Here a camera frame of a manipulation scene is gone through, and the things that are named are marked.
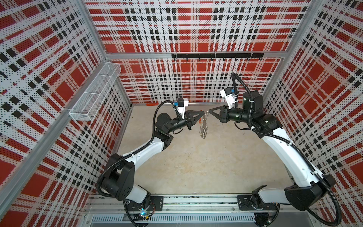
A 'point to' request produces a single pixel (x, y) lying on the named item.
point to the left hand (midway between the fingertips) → (204, 114)
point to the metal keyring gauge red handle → (203, 122)
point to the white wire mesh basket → (87, 106)
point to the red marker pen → (152, 104)
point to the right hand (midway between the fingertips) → (211, 111)
